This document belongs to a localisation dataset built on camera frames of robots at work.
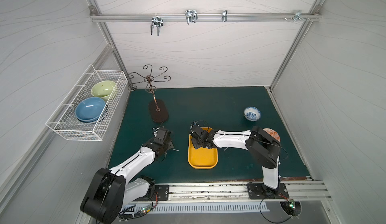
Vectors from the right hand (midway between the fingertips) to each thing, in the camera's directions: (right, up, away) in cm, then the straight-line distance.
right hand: (195, 138), depth 92 cm
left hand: (-16, -2, -4) cm, 17 cm away
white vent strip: (+4, -28, -22) cm, 35 cm away
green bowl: (-46, +29, -19) cm, 58 cm away
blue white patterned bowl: (+40, +15, +12) cm, 44 cm away
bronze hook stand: (-27, +18, +13) cm, 35 cm away
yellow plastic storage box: (+4, -9, -8) cm, 13 cm away
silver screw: (-11, -6, -4) cm, 13 cm away
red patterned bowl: (+48, +4, -1) cm, 48 cm away
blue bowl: (-46, +20, -28) cm, 58 cm away
